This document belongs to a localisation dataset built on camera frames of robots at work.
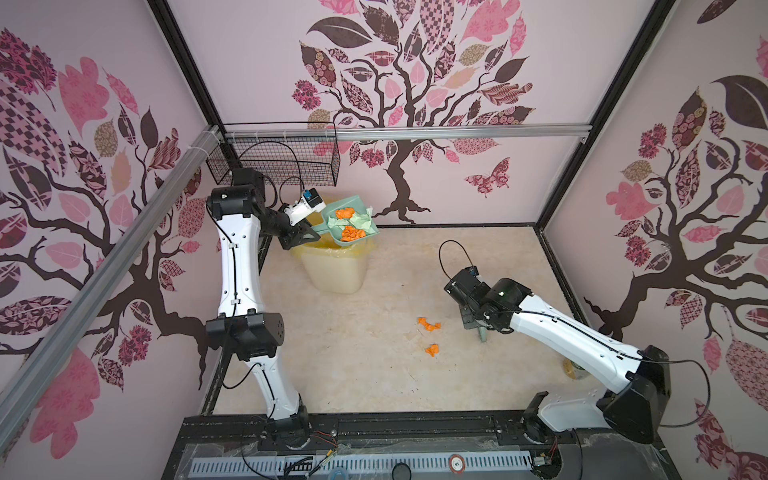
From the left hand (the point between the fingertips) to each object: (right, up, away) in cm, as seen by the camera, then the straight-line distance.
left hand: (307, 234), depth 75 cm
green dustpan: (+10, +4, +3) cm, 11 cm away
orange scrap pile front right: (+9, +6, +3) cm, 11 cm away
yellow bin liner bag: (+3, -3, +3) cm, 5 cm away
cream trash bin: (+4, -10, +15) cm, 19 cm away
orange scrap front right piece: (+11, 0, +1) cm, 11 cm away
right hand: (+45, -20, +4) cm, 49 cm away
